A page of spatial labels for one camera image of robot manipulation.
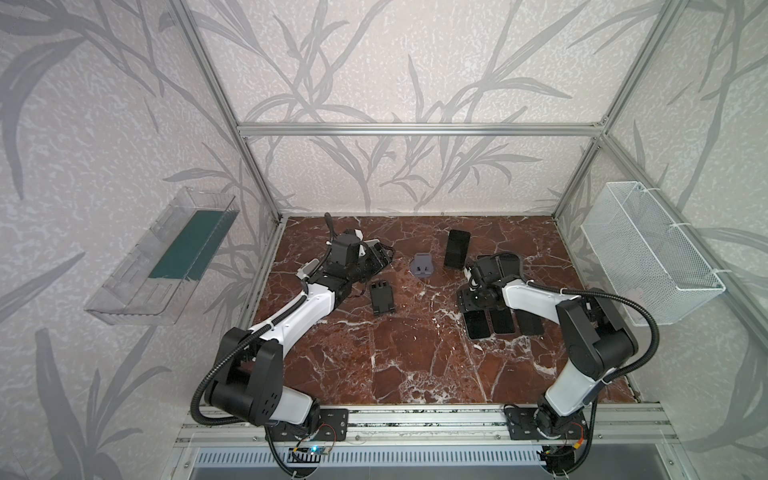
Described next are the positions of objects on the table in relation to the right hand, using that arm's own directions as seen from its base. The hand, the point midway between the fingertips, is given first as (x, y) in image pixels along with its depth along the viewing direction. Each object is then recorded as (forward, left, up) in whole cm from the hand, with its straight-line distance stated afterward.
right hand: (468, 292), depth 97 cm
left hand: (+3, +24, +20) cm, 31 cm away
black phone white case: (-11, -9, 0) cm, 14 cm away
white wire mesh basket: (-11, -31, +34) cm, 48 cm away
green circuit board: (-43, +45, -2) cm, 63 cm away
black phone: (+14, +3, +5) cm, 15 cm away
